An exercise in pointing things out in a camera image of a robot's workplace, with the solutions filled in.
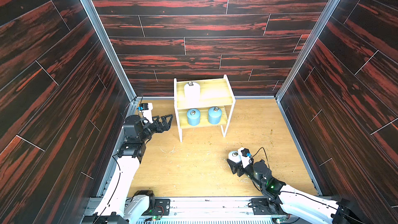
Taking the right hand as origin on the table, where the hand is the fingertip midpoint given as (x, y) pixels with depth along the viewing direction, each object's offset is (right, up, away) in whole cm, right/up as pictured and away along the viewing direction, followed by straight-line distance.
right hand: (235, 154), depth 84 cm
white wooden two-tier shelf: (-18, +28, -9) cm, 35 cm away
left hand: (-36, +21, -9) cm, 43 cm away
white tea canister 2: (-2, 0, -5) cm, 6 cm away
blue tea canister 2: (-12, +22, -1) cm, 25 cm away
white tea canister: (-23, +32, -9) cm, 40 cm away
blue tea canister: (-23, +20, -2) cm, 31 cm away
